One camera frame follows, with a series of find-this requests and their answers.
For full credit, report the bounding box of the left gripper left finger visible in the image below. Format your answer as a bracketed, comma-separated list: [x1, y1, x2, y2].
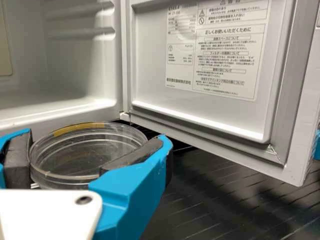
[0, 128, 34, 190]

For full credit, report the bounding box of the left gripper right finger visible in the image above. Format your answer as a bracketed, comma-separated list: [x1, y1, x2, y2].
[88, 134, 174, 240]

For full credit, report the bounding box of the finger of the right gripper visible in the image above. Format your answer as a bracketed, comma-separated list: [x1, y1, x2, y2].
[312, 129, 320, 161]

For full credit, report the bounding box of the petri dish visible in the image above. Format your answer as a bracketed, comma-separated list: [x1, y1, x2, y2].
[28, 121, 149, 190]

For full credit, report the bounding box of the white incubator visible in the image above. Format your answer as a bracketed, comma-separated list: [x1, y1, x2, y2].
[0, 0, 132, 137]

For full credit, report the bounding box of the incubator door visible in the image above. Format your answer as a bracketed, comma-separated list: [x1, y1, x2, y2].
[119, 0, 320, 188]

